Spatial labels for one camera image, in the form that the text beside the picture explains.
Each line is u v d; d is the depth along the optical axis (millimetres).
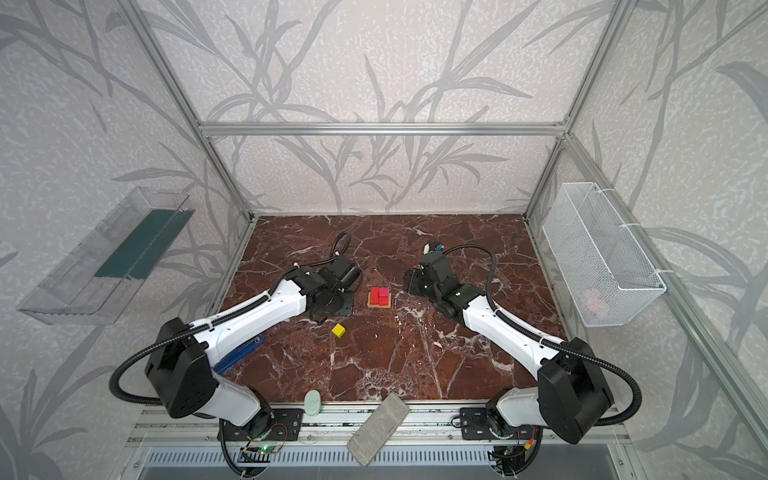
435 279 640
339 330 887
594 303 726
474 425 726
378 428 707
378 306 937
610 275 604
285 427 723
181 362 420
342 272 646
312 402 752
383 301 941
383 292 941
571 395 411
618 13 710
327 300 610
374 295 943
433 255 630
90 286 636
